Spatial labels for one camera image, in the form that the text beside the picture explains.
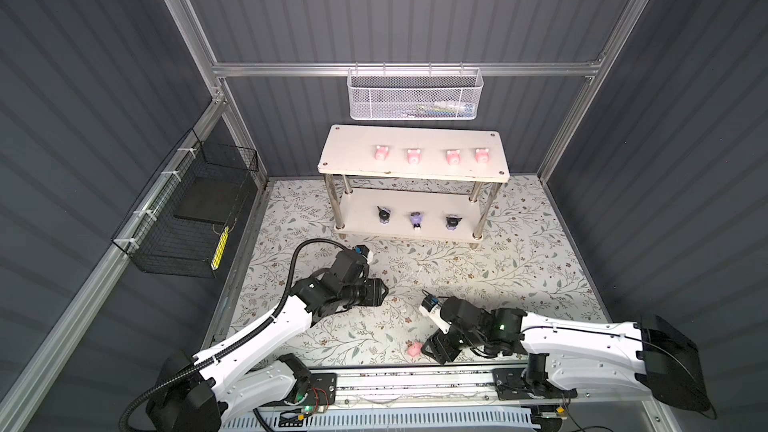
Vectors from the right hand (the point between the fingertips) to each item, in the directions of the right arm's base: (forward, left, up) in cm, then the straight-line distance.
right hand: (431, 347), depth 77 cm
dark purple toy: (+38, +13, +7) cm, 41 cm away
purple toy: (+38, +2, +5) cm, 39 cm away
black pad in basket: (+29, +57, +26) cm, 69 cm away
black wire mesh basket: (+21, +62, +25) cm, 70 cm away
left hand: (+12, +13, +8) cm, 19 cm away
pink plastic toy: (0, +4, -1) cm, 4 cm away
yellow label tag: (+14, +49, +25) cm, 57 cm away
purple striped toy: (+37, -9, +5) cm, 38 cm away
